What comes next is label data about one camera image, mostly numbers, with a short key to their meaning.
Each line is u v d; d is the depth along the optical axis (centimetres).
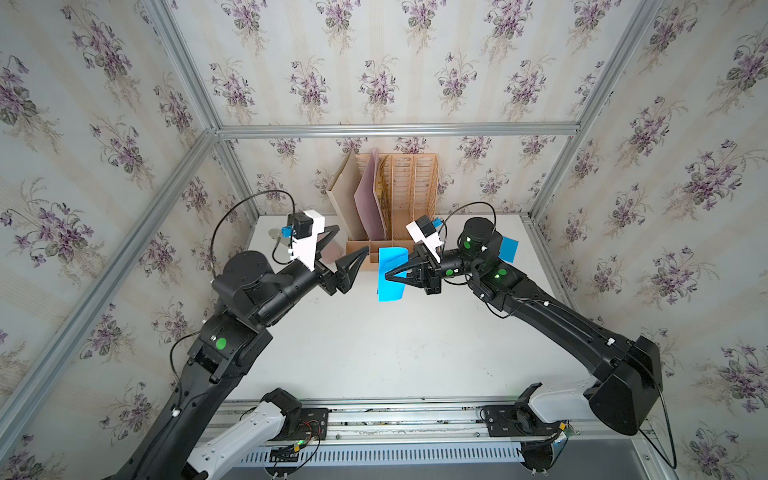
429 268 56
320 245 55
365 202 92
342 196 89
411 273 60
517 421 66
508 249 111
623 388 38
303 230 43
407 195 124
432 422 75
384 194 114
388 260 55
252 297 38
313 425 73
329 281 49
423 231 53
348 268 46
